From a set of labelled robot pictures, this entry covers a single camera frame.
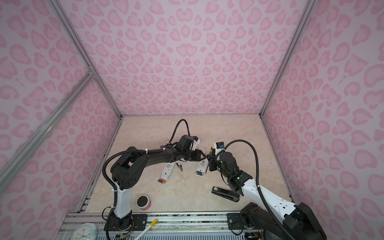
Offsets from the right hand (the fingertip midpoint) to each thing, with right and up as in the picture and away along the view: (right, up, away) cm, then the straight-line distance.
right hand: (208, 155), depth 81 cm
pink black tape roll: (-33, -23, -6) cm, 40 cm away
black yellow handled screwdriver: (+2, +3, -4) cm, 5 cm away
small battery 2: (-16, -11, +10) cm, 21 cm away
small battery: (-18, -8, +12) cm, 23 cm away
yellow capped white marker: (-28, -32, -8) cm, 43 cm away
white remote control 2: (-3, -9, +9) cm, 13 cm away
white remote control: (-24, -11, +9) cm, 28 cm away
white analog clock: (-57, -33, -12) cm, 67 cm away
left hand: (-1, -2, +10) cm, 10 cm away
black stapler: (+11, -21, -2) cm, 24 cm away
